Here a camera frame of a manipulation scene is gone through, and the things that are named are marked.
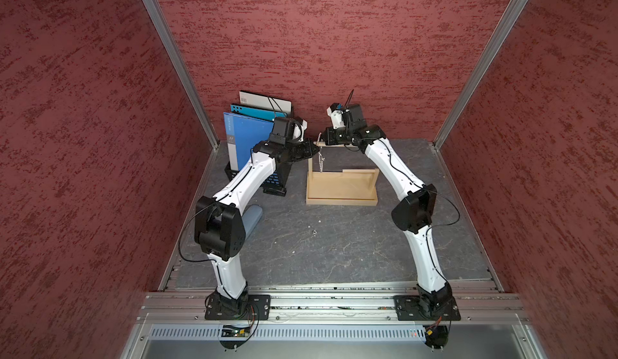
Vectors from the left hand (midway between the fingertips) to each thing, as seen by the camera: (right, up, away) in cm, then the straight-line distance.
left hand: (318, 152), depth 85 cm
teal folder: (-24, +16, +7) cm, 30 cm away
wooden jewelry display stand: (+14, -15, +22) cm, 30 cm away
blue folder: (-29, +7, +4) cm, 30 cm away
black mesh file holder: (-18, -11, +15) cm, 26 cm away
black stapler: (-18, -15, +16) cm, 29 cm away
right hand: (+2, +6, +6) cm, 9 cm away
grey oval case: (-26, -26, +8) cm, 38 cm away
